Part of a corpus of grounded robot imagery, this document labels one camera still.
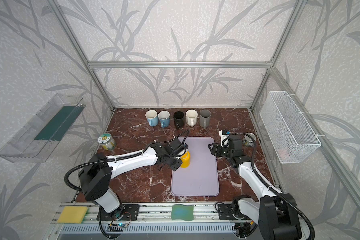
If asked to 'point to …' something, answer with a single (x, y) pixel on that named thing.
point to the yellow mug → (186, 159)
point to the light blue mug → (152, 117)
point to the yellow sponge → (73, 214)
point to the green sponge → (182, 212)
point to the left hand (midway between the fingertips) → (179, 159)
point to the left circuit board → (116, 227)
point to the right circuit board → (241, 229)
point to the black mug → (178, 119)
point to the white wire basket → (291, 137)
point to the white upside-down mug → (191, 117)
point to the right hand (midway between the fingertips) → (212, 141)
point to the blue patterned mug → (164, 116)
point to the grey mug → (205, 118)
